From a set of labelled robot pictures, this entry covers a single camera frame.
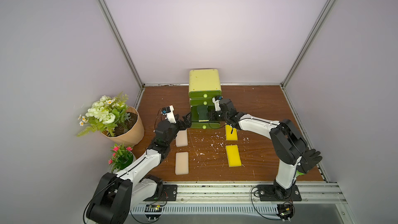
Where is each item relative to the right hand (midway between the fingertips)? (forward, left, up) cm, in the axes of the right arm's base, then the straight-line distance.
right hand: (206, 110), depth 90 cm
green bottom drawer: (-4, +7, -9) cm, 12 cm away
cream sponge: (-14, +15, -11) cm, 23 cm away
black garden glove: (-23, -57, -13) cm, 63 cm away
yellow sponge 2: (-22, -16, -13) cm, 30 cm away
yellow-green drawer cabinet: (+13, +2, +8) cm, 15 cm away
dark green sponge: (+1, +2, -3) cm, 4 cm away
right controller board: (-47, -37, -15) cm, 62 cm away
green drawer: (+6, +3, 0) cm, 7 cm away
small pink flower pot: (-29, +42, -2) cm, 51 cm away
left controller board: (-49, +24, -15) cm, 57 cm away
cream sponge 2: (-29, +13, -11) cm, 33 cm away
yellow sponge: (-11, -14, -12) cm, 22 cm away
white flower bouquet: (-18, +44, +20) cm, 51 cm away
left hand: (-7, +10, +7) cm, 14 cm away
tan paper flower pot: (-19, +37, +3) cm, 42 cm away
